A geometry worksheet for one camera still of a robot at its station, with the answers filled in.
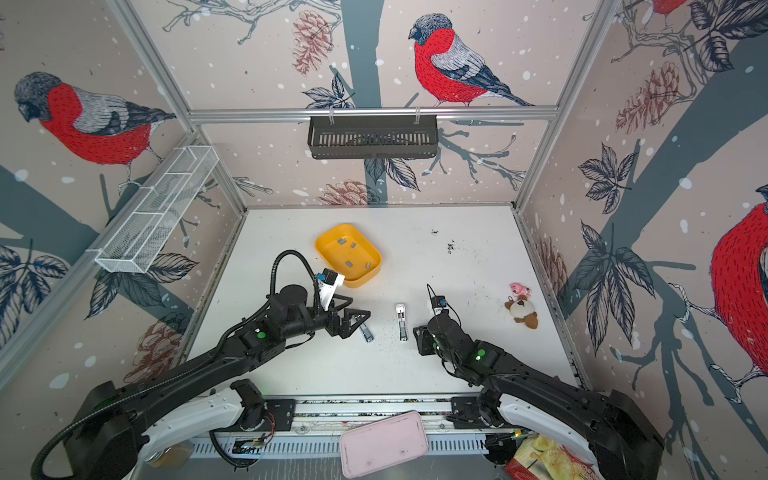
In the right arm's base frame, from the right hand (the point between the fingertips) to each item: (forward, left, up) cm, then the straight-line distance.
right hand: (414, 334), depth 82 cm
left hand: (0, +14, +14) cm, 20 cm away
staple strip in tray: (+36, +28, -3) cm, 46 cm away
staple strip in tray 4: (+26, +17, -5) cm, 32 cm away
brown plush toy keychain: (+11, -33, -4) cm, 35 cm away
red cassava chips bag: (-26, -29, -3) cm, 39 cm away
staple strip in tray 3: (+26, +23, -4) cm, 35 cm away
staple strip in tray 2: (+35, +23, -4) cm, 42 cm away
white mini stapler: (+9, +4, -3) cm, 10 cm away
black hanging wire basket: (+63, +16, +24) cm, 70 cm away
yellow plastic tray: (+32, +25, -4) cm, 41 cm away
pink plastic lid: (-25, +7, -3) cm, 26 cm away
